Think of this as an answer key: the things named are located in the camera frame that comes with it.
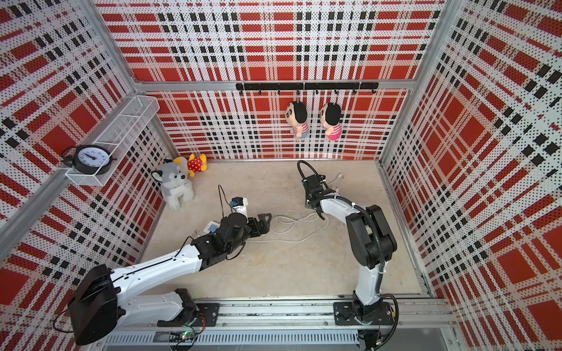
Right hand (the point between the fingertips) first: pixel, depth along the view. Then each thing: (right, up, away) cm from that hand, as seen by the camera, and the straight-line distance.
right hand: (319, 200), depth 98 cm
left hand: (-22, -5, -16) cm, 28 cm away
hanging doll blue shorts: (-10, +37, -7) cm, 39 cm away
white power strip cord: (-16, -8, -4) cm, 18 cm away
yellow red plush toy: (-62, +18, +17) cm, 67 cm away
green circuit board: (-48, -42, -28) cm, 69 cm away
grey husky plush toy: (-63, +7, -4) cm, 64 cm away
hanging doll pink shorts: (+5, +38, -2) cm, 39 cm away
